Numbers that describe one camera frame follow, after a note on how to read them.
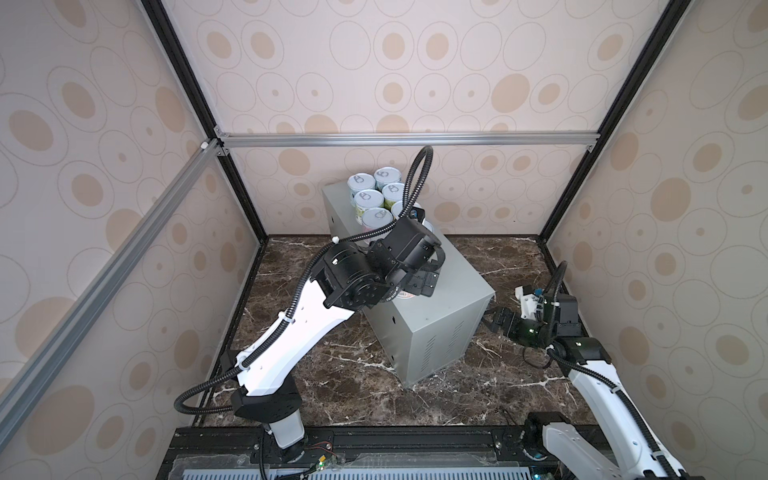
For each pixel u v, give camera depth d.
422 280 0.52
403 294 0.52
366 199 0.74
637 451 0.41
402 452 0.73
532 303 0.71
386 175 0.80
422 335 0.57
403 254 0.39
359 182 0.78
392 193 0.76
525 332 0.69
